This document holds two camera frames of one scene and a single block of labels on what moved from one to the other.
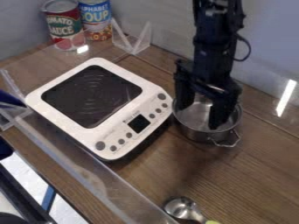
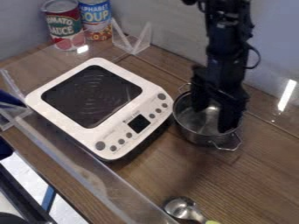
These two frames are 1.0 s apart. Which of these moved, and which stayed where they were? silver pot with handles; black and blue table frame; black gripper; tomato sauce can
Moved: black gripper
Stayed: black and blue table frame; silver pot with handles; tomato sauce can
